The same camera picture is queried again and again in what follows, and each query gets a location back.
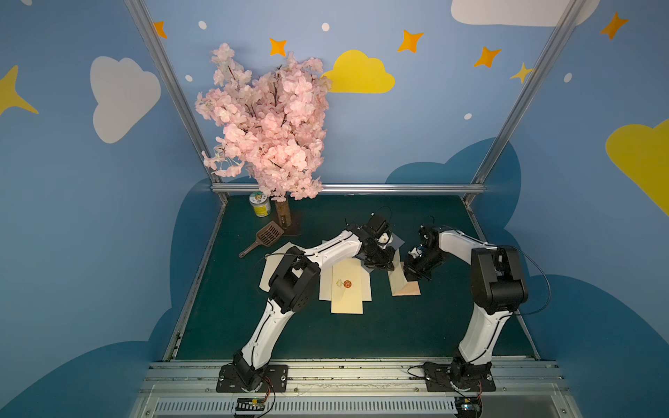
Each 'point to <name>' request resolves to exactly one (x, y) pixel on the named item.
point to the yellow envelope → (347, 286)
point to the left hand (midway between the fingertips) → (396, 265)
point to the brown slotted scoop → (265, 236)
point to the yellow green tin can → (261, 204)
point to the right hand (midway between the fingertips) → (404, 277)
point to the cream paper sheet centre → (326, 283)
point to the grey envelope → (396, 243)
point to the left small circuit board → (251, 404)
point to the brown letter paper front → (400, 286)
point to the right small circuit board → (469, 407)
